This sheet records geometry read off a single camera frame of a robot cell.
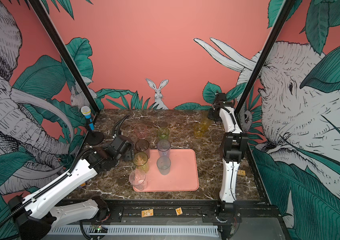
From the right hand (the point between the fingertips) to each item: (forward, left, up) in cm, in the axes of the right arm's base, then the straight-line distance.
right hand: (210, 113), depth 100 cm
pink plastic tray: (-38, +19, -13) cm, 45 cm away
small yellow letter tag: (-56, +22, -13) cm, 62 cm away
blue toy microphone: (-8, +78, +10) cm, 79 cm away
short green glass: (-10, +33, -10) cm, 35 cm away
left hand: (-31, +49, +7) cm, 58 cm away
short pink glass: (-6, +49, -12) cm, 50 cm away
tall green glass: (-32, +44, -6) cm, 55 cm away
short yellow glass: (-5, +6, -12) cm, 14 cm away
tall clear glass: (-40, +46, -13) cm, 62 cm away
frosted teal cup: (-32, +31, -11) cm, 46 cm away
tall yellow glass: (-2, +3, -6) cm, 7 cm away
